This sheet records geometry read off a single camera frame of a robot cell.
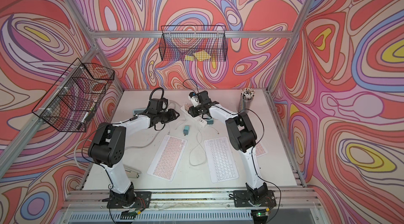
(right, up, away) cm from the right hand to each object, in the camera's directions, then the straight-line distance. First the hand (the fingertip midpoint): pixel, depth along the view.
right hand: (192, 114), depth 101 cm
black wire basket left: (-56, +7, -28) cm, 63 cm away
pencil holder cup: (+34, +12, -8) cm, 37 cm away
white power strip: (+5, -5, -2) cm, 7 cm away
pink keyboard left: (-13, -23, -15) cm, 30 cm away
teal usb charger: (-3, -10, -6) cm, 12 cm away
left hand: (-7, -1, -5) cm, 9 cm away
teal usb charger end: (+12, -5, -3) cm, 13 cm away
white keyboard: (+17, -25, -15) cm, 34 cm away
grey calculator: (-36, +2, +1) cm, 36 cm away
